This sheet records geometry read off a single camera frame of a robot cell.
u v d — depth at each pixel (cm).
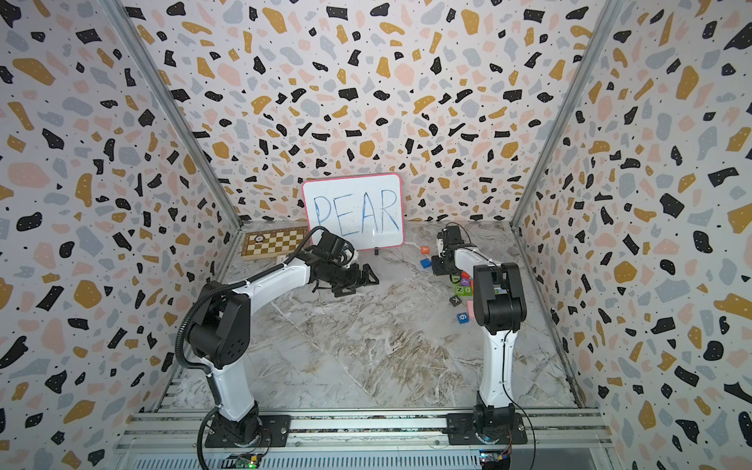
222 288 53
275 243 110
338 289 85
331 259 80
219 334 49
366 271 84
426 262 109
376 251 110
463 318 94
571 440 75
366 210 106
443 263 95
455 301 98
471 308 79
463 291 100
